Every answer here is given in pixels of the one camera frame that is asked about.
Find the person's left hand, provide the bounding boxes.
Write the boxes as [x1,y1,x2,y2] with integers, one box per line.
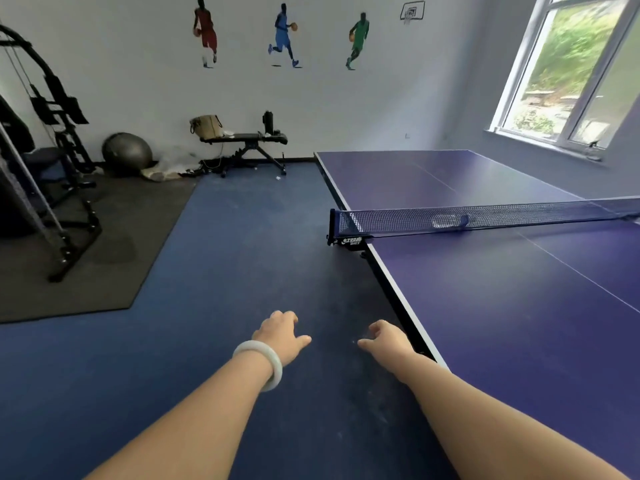
[252,310,313,368]

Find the person's right hand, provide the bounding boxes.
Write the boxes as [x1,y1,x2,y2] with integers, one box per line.
[357,319,419,375]

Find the person's left forearm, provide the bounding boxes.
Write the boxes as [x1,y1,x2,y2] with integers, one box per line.
[85,354,273,480]

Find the person's right forearm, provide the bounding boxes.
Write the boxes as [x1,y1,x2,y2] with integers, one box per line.
[395,352,631,480]

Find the white jade bangle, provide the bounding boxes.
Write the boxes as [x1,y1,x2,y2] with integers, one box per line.
[232,340,283,393]

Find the blue table tennis table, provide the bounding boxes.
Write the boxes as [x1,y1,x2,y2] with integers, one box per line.
[313,149,640,480]

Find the blue table net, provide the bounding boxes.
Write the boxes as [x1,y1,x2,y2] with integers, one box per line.
[337,196,640,239]

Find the black floor mat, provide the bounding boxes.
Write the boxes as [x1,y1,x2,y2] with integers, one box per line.
[0,173,199,325]

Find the black exercise bench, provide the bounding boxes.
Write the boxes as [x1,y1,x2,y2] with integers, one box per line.
[199,111,289,178]

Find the crumpled white plastic sheet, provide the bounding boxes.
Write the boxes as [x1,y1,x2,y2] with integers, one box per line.
[139,144,201,183]

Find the beige tote bag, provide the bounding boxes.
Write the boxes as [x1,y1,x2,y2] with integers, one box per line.
[189,114,225,141]

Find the grey exercise ball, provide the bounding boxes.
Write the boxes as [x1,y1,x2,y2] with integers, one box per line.
[101,132,153,177]

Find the white window sill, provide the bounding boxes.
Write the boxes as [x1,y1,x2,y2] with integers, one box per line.
[483,125,606,163]

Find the blue basketball player sticker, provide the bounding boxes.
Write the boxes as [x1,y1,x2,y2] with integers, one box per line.
[267,3,303,69]

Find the white framed window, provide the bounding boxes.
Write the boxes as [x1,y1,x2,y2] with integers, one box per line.
[492,0,640,151]

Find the green basketball player sticker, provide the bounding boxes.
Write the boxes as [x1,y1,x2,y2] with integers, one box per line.
[345,12,371,71]

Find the black exercise equipment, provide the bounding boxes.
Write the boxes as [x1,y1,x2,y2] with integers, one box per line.
[0,24,103,283]

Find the red basketball player sticker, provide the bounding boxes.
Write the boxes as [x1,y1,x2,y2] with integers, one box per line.
[192,0,219,69]

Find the basketball hoop sticker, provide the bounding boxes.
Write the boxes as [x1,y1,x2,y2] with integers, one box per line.
[399,0,426,25]

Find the green trees outside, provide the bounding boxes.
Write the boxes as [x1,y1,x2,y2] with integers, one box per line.
[515,4,631,135]

